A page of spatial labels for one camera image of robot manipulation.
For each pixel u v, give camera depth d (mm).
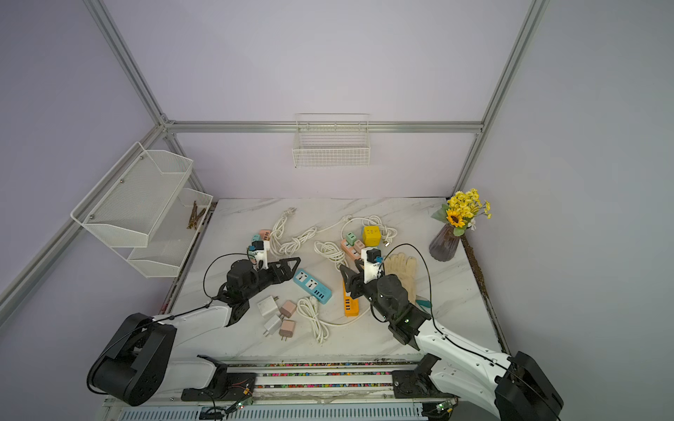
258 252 781
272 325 812
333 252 1012
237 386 735
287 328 839
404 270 978
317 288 906
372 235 983
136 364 420
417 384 654
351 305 868
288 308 867
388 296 574
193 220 956
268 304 866
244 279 678
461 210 818
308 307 877
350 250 1012
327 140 961
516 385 408
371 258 642
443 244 971
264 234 1047
